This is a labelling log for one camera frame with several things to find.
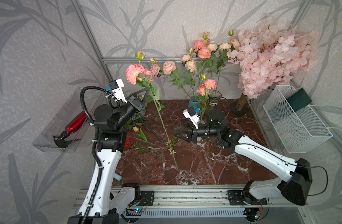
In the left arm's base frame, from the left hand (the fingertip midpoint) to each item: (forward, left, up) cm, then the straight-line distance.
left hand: (150, 92), depth 55 cm
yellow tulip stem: (+9, +14, -47) cm, 50 cm away
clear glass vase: (+32, -37, -32) cm, 59 cm away
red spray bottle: (-13, +38, -16) cm, 44 cm away
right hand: (-9, -10, -16) cm, 21 cm away
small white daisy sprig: (+2, -8, -49) cm, 49 cm away
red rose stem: (+2, +22, -48) cm, 53 cm away
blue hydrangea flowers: (+25, +19, -46) cm, 56 cm away
